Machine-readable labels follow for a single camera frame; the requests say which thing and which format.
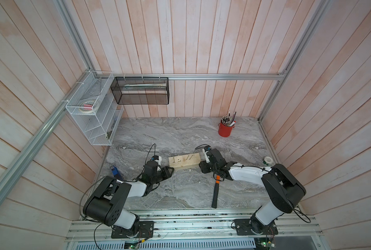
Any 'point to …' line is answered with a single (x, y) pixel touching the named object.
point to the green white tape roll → (268, 161)
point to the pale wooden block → (184, 160)
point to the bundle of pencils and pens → (226, 120)
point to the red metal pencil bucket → (224, 130)
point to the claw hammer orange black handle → (214, 201)
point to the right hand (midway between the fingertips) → (202, 162)
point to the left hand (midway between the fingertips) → (172, 171)
